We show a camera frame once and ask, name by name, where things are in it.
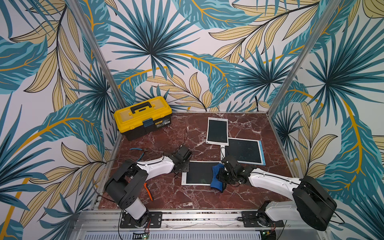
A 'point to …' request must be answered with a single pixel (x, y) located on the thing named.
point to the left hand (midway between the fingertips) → (184, 169)
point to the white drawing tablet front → (217, 131)
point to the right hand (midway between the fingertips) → (216, 176)
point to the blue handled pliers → (144, 151)
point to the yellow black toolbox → (138, 119)
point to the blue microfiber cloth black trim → (215, 183)
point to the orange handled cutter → (146, 186)
